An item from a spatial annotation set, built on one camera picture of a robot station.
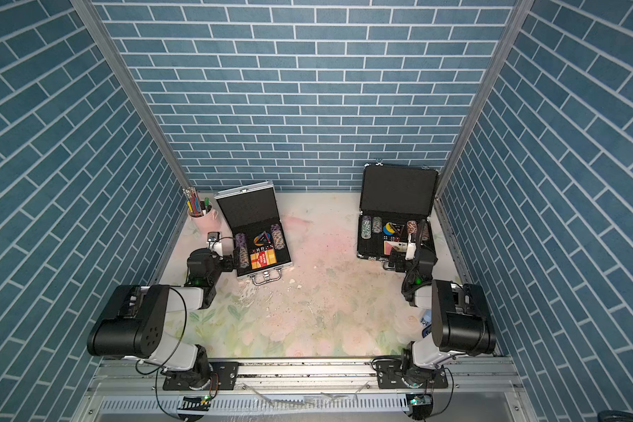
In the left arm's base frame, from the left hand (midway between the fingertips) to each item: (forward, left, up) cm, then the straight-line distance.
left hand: (230, 246), depth 94 cm
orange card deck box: (-2, -11, -5) cm, 13 cm away
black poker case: (+22, -63, +3) cm, 67 cm away
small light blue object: (-24, -67, -4) cm, 71 cm away
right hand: (-1, -65, 0) cm, 65 cm away
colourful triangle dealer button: (+7, -10, -5) cm, 13 cm away
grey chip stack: (+13, -56, -2) cm, 57 cm away
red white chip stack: (+12, -69, -2) cm, 71 cm away
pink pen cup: (+13, +13, +1) cm, 18 cm away
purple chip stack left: (+5, -2, -4) cm, 7 cm away
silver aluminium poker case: (+3, -10, -5) cm, 11 cm away
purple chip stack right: (+7, -16, -3) cm, 18 cm away
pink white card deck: (+4, -64, -4) cm, 64 cm away
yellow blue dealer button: (+11, -60, -4) cm, 61 cm away
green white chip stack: (+9, -50, -2) cm, 51 cm away
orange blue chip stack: (+9, -74, -2) cm, 75 cm away
